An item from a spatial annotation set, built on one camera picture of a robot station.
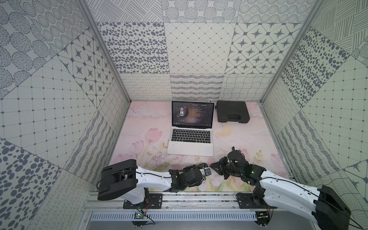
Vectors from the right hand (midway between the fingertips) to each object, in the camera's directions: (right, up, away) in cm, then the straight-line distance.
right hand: (210, 165), depth 79 cm
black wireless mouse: (-4, -1, +4) cm, 6 cm away
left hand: (-6, -2, +2) cm, 6 cm away
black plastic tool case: (+21, +31, +28) cm, 47 cm away
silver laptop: (-10, +16, +22) cm, 29 cm away
